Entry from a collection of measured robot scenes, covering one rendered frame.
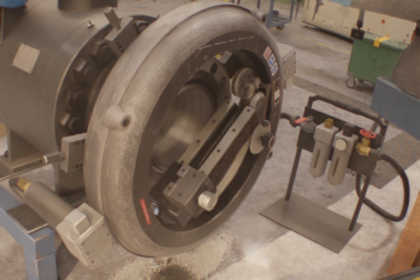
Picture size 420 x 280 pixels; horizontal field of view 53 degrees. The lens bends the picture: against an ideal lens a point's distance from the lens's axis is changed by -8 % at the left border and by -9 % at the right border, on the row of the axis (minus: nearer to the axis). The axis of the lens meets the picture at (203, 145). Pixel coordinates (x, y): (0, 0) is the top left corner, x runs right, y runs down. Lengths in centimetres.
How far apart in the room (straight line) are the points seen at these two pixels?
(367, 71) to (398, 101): 376
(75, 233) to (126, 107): 31
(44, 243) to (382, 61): 365
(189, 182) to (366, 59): 350
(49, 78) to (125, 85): 40
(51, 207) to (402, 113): 85
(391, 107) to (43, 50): 102
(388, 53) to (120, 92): 365
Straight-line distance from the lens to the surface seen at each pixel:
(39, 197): 122
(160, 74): 98
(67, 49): 132
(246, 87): 135
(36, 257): 146
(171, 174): 125
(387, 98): 75
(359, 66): 450
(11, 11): 161
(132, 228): 112
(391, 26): 710
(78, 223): 104
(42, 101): 134
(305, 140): 208
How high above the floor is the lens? 112
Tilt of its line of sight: 25 degrees down
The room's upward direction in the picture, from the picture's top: 8 degrees clockwise
